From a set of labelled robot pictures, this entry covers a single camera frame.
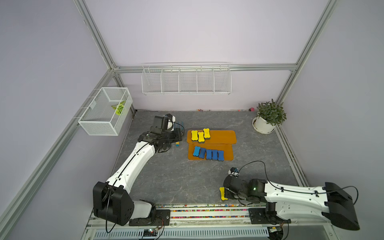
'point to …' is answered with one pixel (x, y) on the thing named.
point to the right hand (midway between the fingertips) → (222, 191)
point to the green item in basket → (119, 107)
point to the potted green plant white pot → (270, 115)
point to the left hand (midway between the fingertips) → (183, 135)
